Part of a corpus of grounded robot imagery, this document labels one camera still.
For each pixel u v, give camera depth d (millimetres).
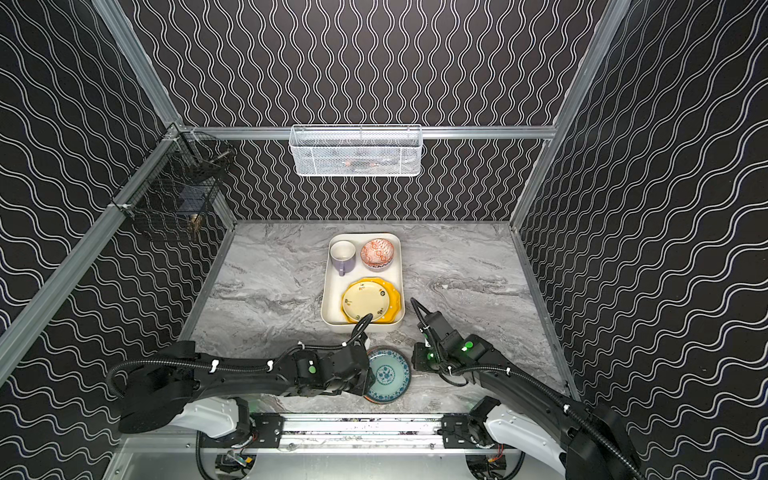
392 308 950
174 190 928
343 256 1059
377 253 1065
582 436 405
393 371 830
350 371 617
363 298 971
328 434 762
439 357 623
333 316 947
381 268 999
